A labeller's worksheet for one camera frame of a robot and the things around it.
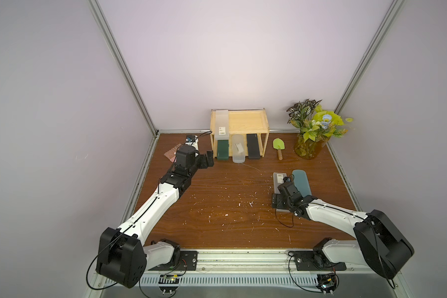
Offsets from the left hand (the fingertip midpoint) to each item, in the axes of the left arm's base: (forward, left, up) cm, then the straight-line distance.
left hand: (206, 150), depth 81 cm
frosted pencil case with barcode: (+16, -6, -1) cm, 17 cm away
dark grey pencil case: (+18, -24, -19) cm, 36 cm away
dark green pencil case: (+17, -6, -20) cm, 27 cm away
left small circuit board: (-47, +13, -27) cm, 55 cm away
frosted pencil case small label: (-3, -36, -21) cm, 42 cm away
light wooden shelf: (+23, -17, -3) cm, 29 cm away
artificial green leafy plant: (+19, -54, 0) cm, 57 cm away
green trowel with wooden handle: (+24, -41, -23) cm, 53 cm away
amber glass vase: (+18, -58, -20) cm, 63 cm away
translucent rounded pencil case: (+17, -16, -19) cm, 30 cm away
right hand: (-11, -36, -22) cm, 44 cm away
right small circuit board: (-45, -49, -25) cm, 71 cm away
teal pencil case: (-2, -49, -23) cm, 55 cm away
